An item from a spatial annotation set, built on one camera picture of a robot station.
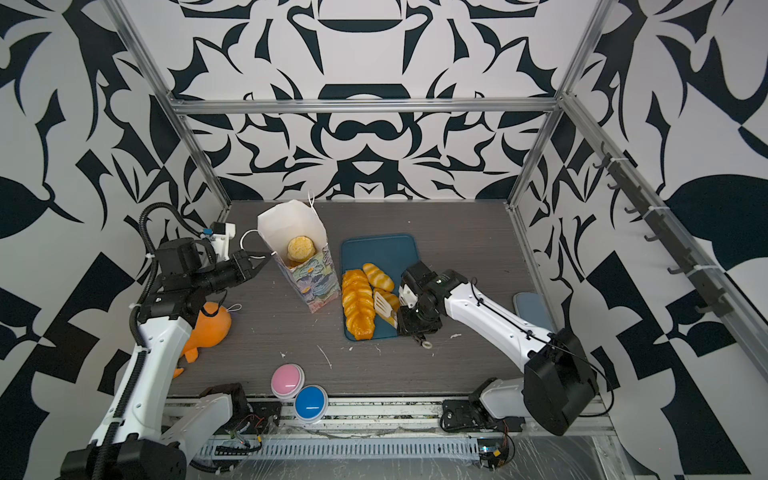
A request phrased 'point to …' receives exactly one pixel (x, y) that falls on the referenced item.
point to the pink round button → (287, 380)
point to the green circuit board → (492, 452)
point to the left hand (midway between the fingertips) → (269, 251)
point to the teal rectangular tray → (393, 252)
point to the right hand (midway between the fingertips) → (405, 330)
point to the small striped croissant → (377, 277)
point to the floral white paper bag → (315, 279)
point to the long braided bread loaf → (359, 304)
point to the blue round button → (310, 403)
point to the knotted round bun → (299, 249)
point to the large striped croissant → (394, 302)
